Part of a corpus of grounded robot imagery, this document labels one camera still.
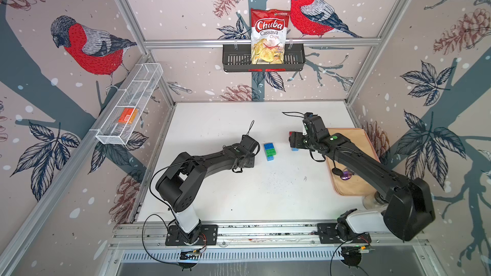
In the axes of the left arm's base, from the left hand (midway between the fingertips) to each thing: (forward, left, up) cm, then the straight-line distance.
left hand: (253, 157), depth 93 cm
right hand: (+4, -20, +12) cm, 23 cm away
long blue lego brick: (+1, -9, -3) cm, 9 cm away
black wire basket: (+40, +8, +30) cm, 51 cm away
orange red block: (+3, +49, +29) cm, 57 cm away
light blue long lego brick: (+4, -22, 0) cm, 22 cm away
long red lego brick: (+5, -17, +14) cm, 22 cm away
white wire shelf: (+9, +52, +28) cm, 60 cm away
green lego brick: (+3, -9, -1) cm, 10 cm away
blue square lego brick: (+5, -8, +1) cm, 10 cm away
